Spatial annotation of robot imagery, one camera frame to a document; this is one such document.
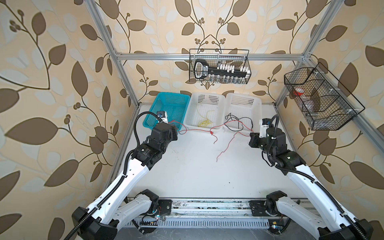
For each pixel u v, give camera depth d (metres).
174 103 1.19
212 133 0.84
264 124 0.66
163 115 0.64
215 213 0.74
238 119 1.10
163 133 0.53
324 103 0.73
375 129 0.55
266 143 0.61
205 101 1.19
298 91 0.81
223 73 0.85
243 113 1.16
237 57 0.91
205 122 1.08
